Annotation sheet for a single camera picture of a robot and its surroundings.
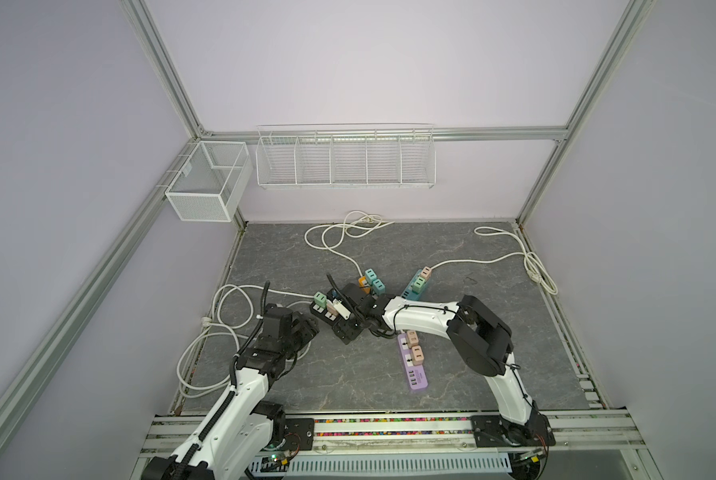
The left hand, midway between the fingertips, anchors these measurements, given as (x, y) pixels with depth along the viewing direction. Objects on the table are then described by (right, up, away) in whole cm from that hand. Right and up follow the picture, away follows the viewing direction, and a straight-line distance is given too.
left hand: (313, 329), depth 85 cm
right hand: (+8, -1, +7) cm, 11 cm away
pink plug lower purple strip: (+29, -6, -5) cm, 30 cm away
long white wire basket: (+11, +54, +14) cm, 57 cm away
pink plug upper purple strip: (+28, -2, -2) cm, 28 cm away
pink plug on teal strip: (+35, +15, +12) cm, 40 cm away
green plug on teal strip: (+32, +11, +9) cm, 35 cm away
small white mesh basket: (-38, +46, +18) cm, 62 cm away
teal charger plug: (+16, +14, +12) cm, 25 cm away
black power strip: (+2, +3, +8) cm, 8 cm away
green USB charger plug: (+1, +7, +6) cm, 10 cm away
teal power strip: (+29, +8, +12) cm, 33 cm away
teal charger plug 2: (+19, +11, +9) cm, 24 cm away
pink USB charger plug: (+5, +6, 0) cm, 8 cm away
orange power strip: (+13, +11, +16) cm, 24 cm away
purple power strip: (+29, -12, -4) cm, 31 cm away
